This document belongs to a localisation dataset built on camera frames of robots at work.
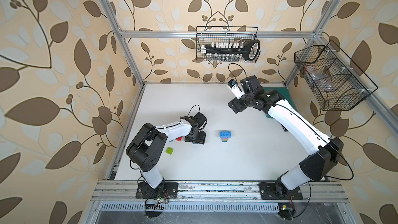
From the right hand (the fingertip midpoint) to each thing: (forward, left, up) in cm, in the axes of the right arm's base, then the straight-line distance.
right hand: (236, 99), depth 80 cm
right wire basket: (0, -47, +9) cm, 48 cm away
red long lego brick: (-10, +33, -23) cm, 41 cm away
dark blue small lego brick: (-16, +23, -17) cm, 32 cm away
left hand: (-11, +20, -23) cm, 33 cm away
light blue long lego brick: (-11, +6, -18) cm, 22 cm away
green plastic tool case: (+30, -47, -30) cm, 63 cm away
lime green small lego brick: (-17, +38, -23) cm, 47 cm away
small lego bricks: (-11, +5, -24) cm, 27 cm away
